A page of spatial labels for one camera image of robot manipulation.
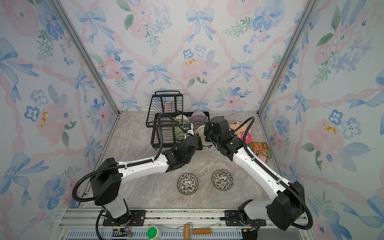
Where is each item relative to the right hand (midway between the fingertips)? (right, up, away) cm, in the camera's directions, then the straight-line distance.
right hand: (204, 120), depth 77 cm
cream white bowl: (-2, -5, +4) cm, 7 cm away
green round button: (-23, -49, -13) cm, 56 cm away
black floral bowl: (-9, -35, +7) cm, 37 cm away
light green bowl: (-15, -8, +27) cm, 32 cm away
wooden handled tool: (-4, -53, -6) cm, 53 cm away
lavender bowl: (-2, +4, +33) cm, 34 cm away
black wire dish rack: (-18, -3, +5) cm, 19 cm away
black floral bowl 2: (+11, -34, +9) cm, 37 cm away
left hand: (-2, -7, +3) cm, 8 cm away
